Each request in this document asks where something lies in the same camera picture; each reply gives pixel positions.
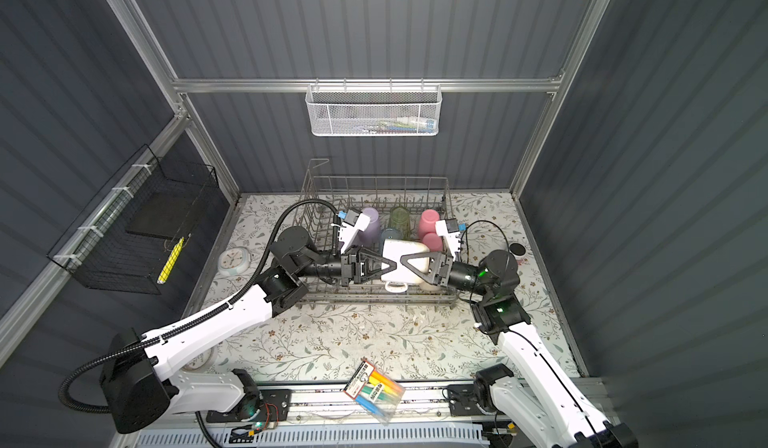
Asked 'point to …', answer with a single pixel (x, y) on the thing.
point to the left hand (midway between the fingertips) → (396, 266)
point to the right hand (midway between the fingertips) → (406, 270)
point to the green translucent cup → (400, 219)
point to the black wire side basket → (128, 236)
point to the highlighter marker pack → (377, 393)
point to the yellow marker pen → (175, 253)
